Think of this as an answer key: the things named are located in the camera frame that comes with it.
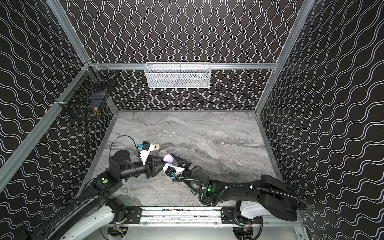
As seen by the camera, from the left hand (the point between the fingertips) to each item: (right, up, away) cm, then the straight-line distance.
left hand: (168, 163), depth 66 cm
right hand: (+1, +2, +4) cm, 5 cm away
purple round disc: (0, +2, +2) cm, 3 cm away
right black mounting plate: (+28, -28, +8) cm, 40 cm away
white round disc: (-8, 0, +29) cm, 30 cm away
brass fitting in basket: (-43, +25, +17) cm, 53 cm away
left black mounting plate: (-18, -28, +9) cm, 34 cm away
